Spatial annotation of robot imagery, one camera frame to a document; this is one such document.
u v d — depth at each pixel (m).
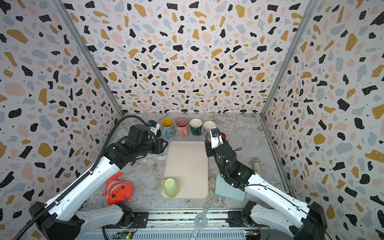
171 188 0.75
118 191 0.75
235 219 0.74
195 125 1.01
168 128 1.00
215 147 0.62
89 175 0.44
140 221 0.74
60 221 0.38
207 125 1.05
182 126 1.00
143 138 0.56
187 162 0.95
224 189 0.83
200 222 0.74
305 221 0.39
